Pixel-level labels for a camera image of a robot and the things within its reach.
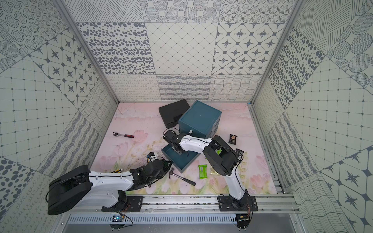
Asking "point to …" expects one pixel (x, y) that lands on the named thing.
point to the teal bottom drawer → (181, 162)
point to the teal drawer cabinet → (200, 119)
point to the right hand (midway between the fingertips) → (185, 144)
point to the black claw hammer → (187, 180)
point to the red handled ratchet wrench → (116, 134)
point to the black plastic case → (171, 112)
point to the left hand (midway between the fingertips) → (175, 160)
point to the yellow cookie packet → (213, 173)
